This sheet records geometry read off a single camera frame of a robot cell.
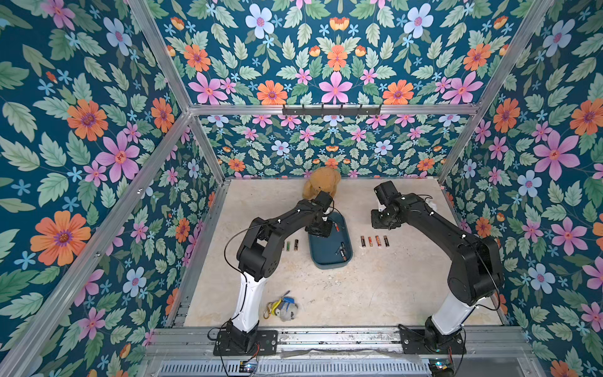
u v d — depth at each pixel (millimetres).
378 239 984
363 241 968
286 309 763
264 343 734
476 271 459
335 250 937
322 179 971
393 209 639
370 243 963
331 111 934
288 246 958
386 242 961
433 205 1067
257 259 549
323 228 877
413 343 738
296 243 958
